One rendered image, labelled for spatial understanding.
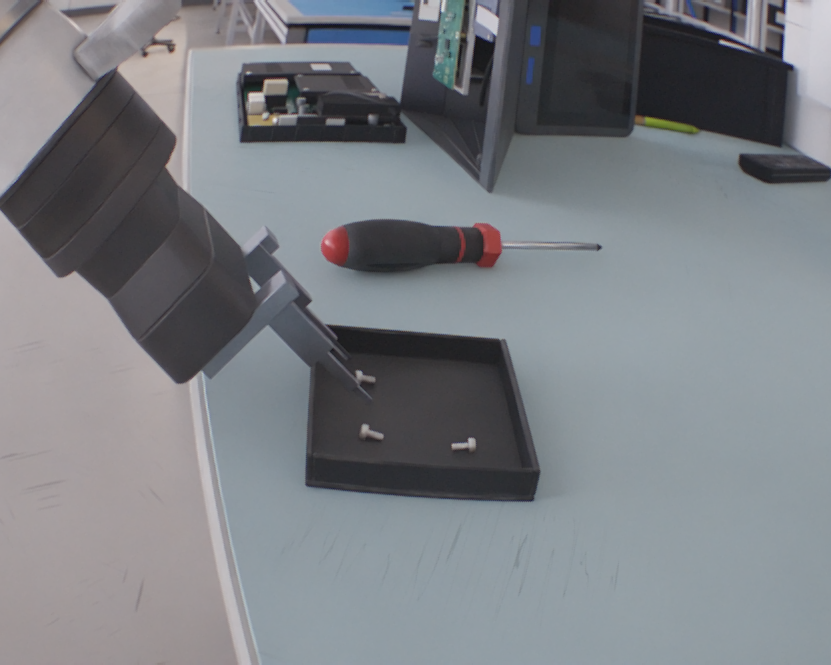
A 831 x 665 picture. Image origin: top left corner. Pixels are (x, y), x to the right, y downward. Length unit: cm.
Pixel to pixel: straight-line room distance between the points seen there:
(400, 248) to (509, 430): 16
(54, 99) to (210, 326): 12
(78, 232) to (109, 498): 180
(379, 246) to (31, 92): 27
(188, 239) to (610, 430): 19
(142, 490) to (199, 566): 29
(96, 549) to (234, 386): 157
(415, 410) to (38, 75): 22
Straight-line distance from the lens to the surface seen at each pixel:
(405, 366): 47
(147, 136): 38
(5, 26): 37
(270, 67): 103
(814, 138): 122
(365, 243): 55
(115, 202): 37
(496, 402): 45
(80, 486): 219
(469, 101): 93
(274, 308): 40
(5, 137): 37
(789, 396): 52
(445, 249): 57
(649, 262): 66
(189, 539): 205
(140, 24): 35
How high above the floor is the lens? 120
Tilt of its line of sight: 23 degrees down
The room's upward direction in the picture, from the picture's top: 7 degrees clockwise
